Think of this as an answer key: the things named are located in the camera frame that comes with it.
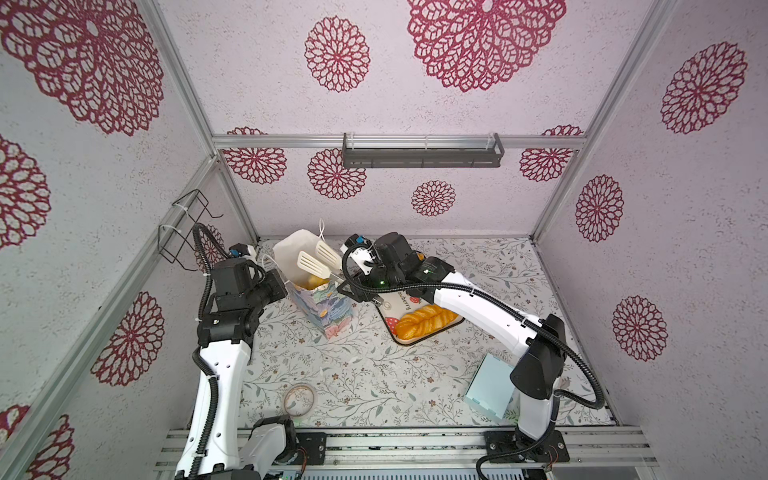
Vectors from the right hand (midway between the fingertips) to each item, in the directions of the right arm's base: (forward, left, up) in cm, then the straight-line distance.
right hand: (344, 277), depth 74 cm
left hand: (-1, +17, -1) cm, 17 cm away
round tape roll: (-21, +13, -28) cm, 37 cm away
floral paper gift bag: (-1, +5, -13) cm, 14 cm away
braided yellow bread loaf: (+4, -22, -25) cm, 34 cm away
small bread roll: (+8, +12, -13) cm, 20 cm away
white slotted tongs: (+6, +5, +2) cm, 7 cm away
